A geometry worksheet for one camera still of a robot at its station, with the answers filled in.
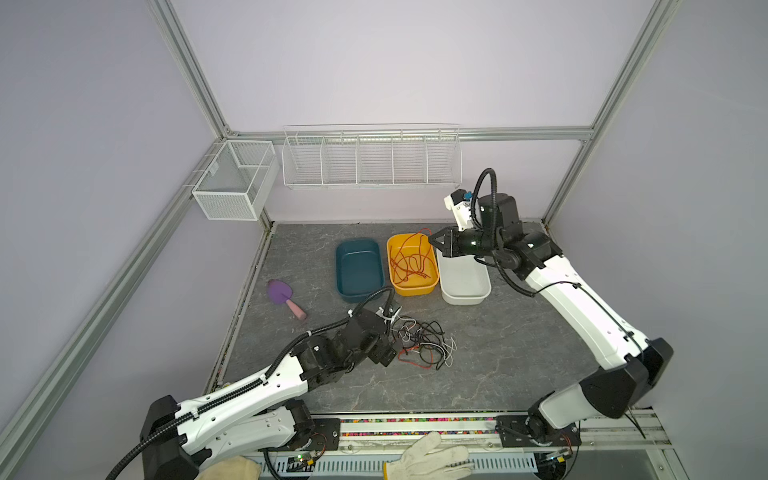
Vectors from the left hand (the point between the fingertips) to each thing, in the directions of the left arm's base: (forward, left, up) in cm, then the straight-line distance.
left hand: (383, 329), depth 75 cm
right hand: (+15, -12, +17) cm, 25 cm away
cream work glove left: (-25, +37, -15) cm, 48 cm away
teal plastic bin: (+30, +8, -14) cm, 34 cm away
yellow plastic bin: (+20, -11, -12) cm, 25 cm away
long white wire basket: (+58, +1, +12) cm, 59 cm away
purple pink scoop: (+24, +35, -17) cm, 46 cm away
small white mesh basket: (+54, +48, +7) cm, 73 cm away
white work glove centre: (-27, -6, -15) cm, 32 cm away
